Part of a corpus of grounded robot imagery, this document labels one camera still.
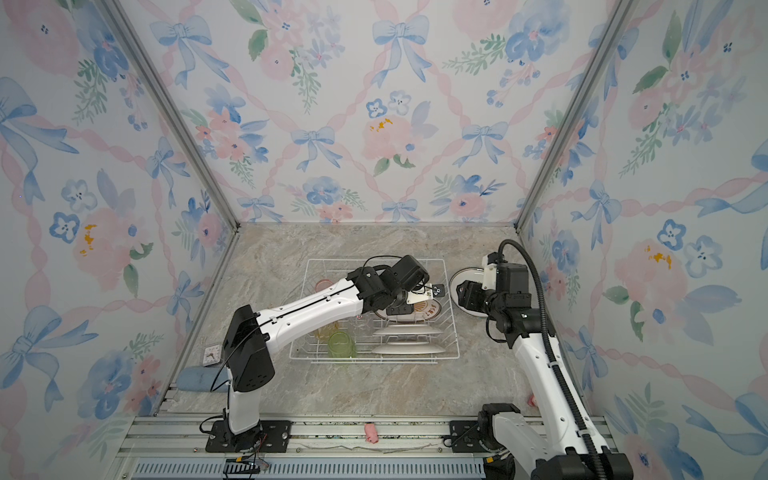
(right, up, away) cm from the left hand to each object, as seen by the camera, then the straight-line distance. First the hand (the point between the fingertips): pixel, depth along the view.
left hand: (407, 286), depth 81 cm
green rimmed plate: (+11, -2, -7) cm, 13 cm away
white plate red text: (+24, +2, +20) cm, 31 cm away
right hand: (+16, 0, -2) cm, 16 cm away
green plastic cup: (-19, -17, +4) cm, 26 cm away
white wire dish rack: (+6, -13, -1) cm, 14 cm away
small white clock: (-56, -20, +5) cm, 59 cm away
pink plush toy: (+32, -29, -3) cm, 44 cm away
